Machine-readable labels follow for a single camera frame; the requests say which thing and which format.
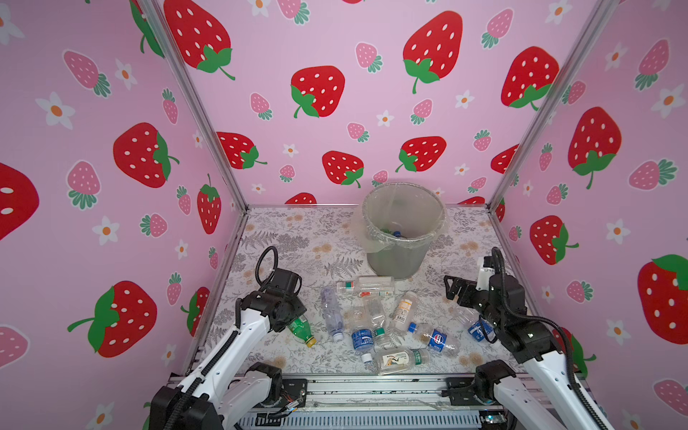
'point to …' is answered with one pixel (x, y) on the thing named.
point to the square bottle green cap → (393, 359)
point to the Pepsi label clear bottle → (436, 339)
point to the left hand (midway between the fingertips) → (300, 310)
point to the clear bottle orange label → (405, 310)
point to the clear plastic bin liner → (401, 214)
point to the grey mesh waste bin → (401, 263)
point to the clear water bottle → (332, 313)
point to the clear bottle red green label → (369, 286)
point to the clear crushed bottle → (376, 309)
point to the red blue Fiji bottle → (397, 234)
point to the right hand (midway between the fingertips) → (456, 281)
